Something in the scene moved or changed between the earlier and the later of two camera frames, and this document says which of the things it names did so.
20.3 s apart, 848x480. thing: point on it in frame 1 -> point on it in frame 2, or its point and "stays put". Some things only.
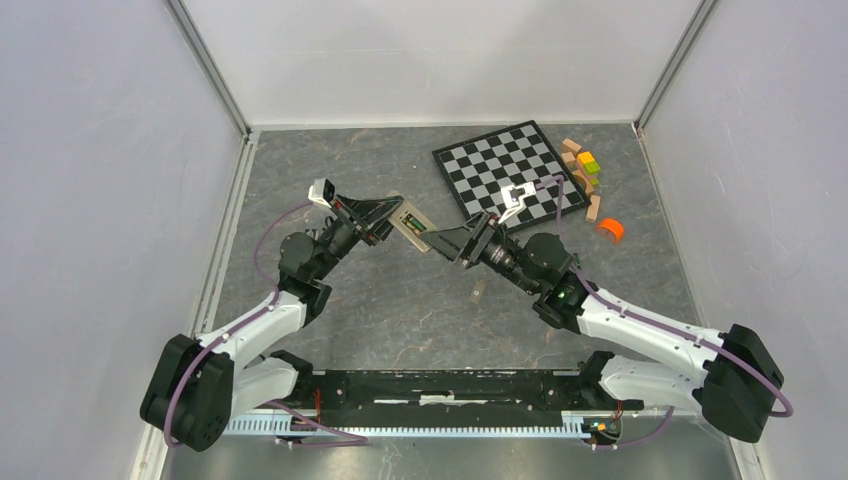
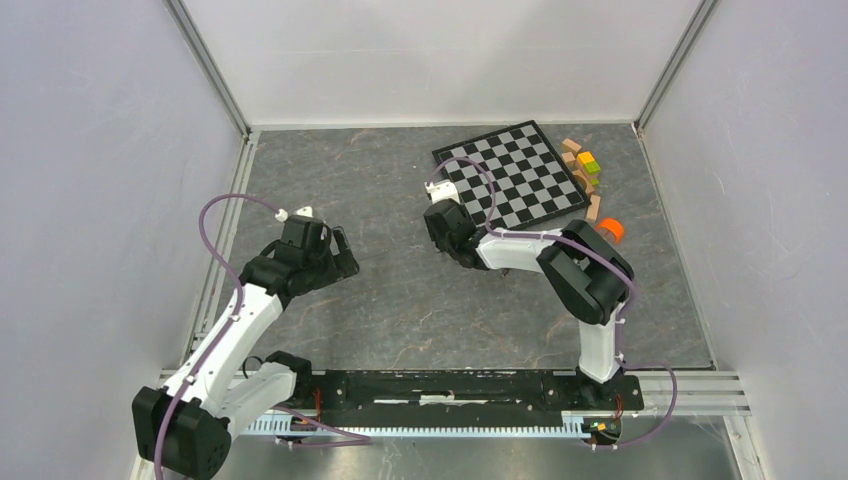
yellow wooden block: [584, 158] stays put
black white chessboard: [478, 168] stays put
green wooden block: [591, 168] stays put
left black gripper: [378, 209] -> [339, 266]
